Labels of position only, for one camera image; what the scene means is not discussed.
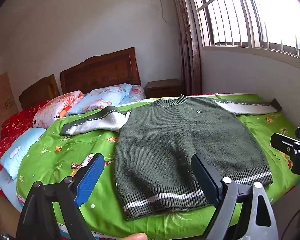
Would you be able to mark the small wooden headboard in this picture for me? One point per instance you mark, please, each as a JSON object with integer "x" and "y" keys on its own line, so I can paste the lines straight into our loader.
{"x": 40, "y": 90}

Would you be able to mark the green printed blanket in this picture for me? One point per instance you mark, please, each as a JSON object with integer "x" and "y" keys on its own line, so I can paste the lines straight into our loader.
{"x": 65, "y": 155}

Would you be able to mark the large wooden headboard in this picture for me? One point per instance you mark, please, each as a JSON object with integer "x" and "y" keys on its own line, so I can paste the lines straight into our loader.
{"x": 102, "y": 72}

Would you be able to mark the light blue pillow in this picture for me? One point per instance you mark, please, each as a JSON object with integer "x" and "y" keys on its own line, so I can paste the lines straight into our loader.
{"x": 17, "y": 152}

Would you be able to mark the green knitted sweater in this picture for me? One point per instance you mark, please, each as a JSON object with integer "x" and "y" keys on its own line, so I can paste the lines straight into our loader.
{"x": 170, "y": 135}

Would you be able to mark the red printed blanket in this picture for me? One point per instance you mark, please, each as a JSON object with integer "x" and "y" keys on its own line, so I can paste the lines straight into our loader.
{"x": 15, "y": 122}

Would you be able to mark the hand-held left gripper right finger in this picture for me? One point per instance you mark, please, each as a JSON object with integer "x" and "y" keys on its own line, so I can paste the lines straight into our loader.
{"x": 205, "y": 177}

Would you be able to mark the wooden nightstand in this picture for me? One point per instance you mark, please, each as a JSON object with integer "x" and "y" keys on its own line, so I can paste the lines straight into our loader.
{"x": 165, "y": 87}

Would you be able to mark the pink floral pillow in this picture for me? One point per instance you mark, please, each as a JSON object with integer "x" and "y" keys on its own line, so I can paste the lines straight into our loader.
{"x": 55, "y": 107}

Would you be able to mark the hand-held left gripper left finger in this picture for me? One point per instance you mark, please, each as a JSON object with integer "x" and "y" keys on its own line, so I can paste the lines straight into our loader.
{"x": 88, "y": 180}

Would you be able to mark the light wooden wardrobe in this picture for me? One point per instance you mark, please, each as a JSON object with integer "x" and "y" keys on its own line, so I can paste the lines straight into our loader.
{"x": 2, "y": 100}

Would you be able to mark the light blue bed sheet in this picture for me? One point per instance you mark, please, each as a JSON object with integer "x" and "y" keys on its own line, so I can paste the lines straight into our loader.
{"x": 7, "y": 187}

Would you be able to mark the floral curtain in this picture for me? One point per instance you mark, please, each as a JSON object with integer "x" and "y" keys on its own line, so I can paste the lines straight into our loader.
{"x": 187, "y": 42}

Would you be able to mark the barred window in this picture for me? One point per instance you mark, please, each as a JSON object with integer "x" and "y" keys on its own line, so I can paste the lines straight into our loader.
{"x": 240, "y": 17}

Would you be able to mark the person's left hand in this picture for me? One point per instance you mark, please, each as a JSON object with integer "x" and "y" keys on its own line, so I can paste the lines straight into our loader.
{"x": 137, "y": 237}

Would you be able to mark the blue floral pillow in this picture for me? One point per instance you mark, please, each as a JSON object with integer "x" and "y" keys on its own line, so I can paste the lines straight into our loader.
{"x": 102, "y": 97}

